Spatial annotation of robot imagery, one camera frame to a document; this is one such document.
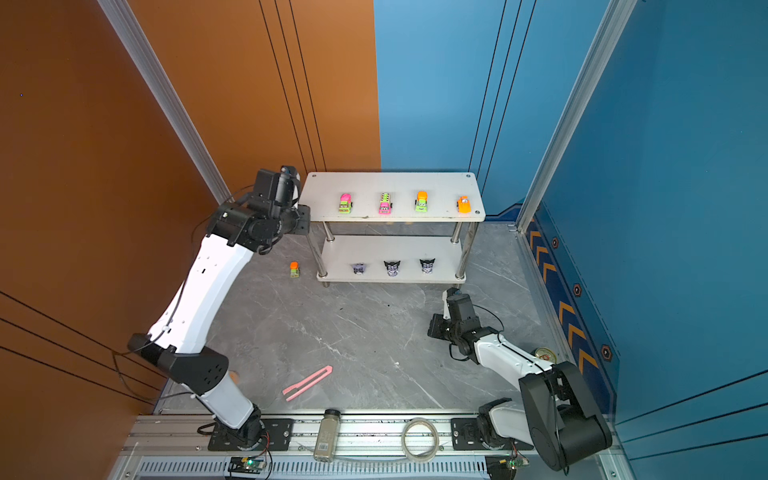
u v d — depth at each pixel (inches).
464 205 29.2
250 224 18.5
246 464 27.9
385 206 29.1
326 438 27.4
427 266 37.0
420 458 27.4
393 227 47.2
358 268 37.1
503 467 27.9
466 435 28.5
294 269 40.7
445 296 33.2
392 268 36.8
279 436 29.0
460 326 26.9
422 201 29.6
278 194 20.8
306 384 31.9
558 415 16.2
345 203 29.7
